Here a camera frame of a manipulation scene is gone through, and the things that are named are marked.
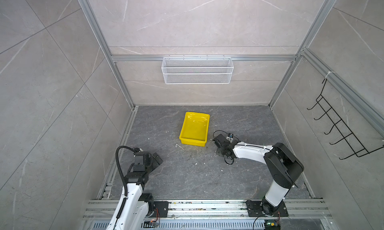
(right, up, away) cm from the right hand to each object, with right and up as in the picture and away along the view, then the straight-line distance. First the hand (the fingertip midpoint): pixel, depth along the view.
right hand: (221, 150), depth 95 cm
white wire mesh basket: (-17, +54, +5) cm, 57 cm away
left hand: (-41, -1, -11) cm, 43 cm away
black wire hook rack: (+51, +11, -33) cm, 62 cm away
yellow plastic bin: (-17, +13, +9) cm, 23 cm away
